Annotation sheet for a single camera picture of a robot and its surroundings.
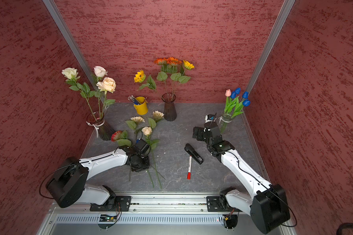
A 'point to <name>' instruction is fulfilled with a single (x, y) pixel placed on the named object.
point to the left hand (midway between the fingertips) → (147, 170)
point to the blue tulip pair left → (138, 141)
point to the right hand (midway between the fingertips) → (199, 131)
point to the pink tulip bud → (228, 92)
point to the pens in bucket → (133, 99)
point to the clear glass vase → (227, 116)
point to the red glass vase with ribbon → (96, 119)
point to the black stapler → (192, 152)
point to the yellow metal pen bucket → (141, 108)
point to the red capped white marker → (189, 174)
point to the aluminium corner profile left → (88, 71)
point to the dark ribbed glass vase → (169, 110)
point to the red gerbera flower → (115, 135)
